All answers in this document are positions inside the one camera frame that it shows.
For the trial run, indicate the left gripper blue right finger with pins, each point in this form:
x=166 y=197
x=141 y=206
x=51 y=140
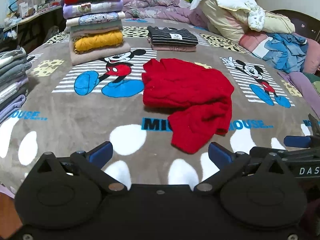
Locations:
x=231 y=165

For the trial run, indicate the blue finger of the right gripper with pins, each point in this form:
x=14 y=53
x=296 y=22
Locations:
x=309 y=141

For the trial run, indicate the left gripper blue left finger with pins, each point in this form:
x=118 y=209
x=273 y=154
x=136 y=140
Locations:
x=90 y=164

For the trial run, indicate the red knit sweater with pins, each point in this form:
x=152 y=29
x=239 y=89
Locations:
x=200 y=100

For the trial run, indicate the grey folded clothes stack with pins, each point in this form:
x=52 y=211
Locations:
x=14 y=80

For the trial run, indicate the Mickey Mouse brown blanket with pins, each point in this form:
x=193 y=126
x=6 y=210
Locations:
x=159 y=109

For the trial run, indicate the purple green folded bedding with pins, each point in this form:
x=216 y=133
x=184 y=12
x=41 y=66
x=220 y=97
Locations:
x=300 y=80

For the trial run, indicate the blue crumpled cloth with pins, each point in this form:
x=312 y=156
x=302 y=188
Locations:
x=286 y=52

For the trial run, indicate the beige folded garment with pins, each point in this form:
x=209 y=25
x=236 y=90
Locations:
x=94 y=54

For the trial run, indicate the dark wooden headboard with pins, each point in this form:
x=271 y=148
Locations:
x=305 y=25

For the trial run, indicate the yellow knit folded sweater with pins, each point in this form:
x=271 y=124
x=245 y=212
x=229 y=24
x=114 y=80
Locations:
x=91 y=42

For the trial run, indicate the pink folded garment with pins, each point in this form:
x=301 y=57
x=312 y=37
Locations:
x=171 y=48

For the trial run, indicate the mint green folded garment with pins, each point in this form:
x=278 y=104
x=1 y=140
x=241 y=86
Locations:
x=97 y=26

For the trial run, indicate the black white striped garment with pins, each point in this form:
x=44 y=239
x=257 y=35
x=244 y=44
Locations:
x=172 y=36

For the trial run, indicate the cream blue folded garment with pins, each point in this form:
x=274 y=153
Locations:
x=95 y=18

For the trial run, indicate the white cream pillow bundle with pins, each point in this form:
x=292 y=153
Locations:
x=234 y=18

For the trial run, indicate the cluttered desk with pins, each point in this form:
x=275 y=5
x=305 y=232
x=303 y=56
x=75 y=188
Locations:
x=33 y=31

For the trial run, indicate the lavender floral folded garment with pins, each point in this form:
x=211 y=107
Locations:
x=86 y=8

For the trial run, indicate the purple floral quilt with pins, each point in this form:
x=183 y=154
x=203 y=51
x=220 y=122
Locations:
x=173 y=10

